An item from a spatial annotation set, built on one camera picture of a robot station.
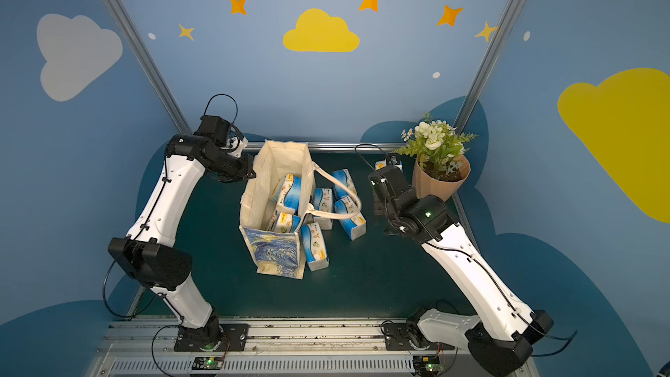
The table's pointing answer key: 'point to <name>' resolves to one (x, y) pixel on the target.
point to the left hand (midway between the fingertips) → (259, 171)
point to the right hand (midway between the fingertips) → (395, 189)
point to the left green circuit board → (207, 363)
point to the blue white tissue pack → (354, 227)
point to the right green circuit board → (426, 364)
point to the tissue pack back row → (345, 176)
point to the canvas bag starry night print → (276, 195)
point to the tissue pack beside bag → (323, 201)
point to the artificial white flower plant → (436, 145)
